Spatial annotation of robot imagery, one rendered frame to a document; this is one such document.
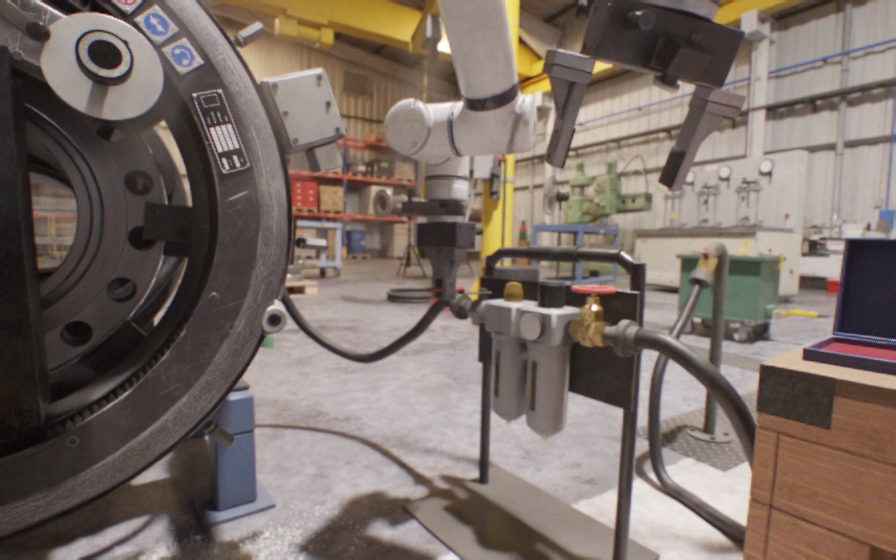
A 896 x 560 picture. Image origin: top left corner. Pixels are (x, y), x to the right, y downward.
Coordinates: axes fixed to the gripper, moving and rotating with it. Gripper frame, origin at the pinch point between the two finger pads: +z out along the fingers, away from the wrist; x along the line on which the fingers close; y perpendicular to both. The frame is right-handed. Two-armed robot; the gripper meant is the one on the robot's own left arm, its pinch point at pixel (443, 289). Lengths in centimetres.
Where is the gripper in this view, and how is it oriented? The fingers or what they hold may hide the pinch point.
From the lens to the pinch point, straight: 90.6
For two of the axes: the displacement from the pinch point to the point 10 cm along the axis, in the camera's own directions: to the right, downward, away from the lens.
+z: -0.2, 10.0, 0.8
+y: 7.9, -0.3, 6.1
